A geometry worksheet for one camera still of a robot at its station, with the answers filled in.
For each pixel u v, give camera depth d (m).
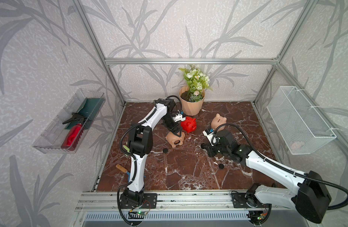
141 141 0.57
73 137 0.58
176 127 0.82
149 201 0.72
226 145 0.61
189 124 0.94
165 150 0.94
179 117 0.87
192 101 0.97
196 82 0.94
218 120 0.96
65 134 0.60
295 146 0.71
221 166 0.86
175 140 0.88
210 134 0.71
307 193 0.39
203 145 0.79
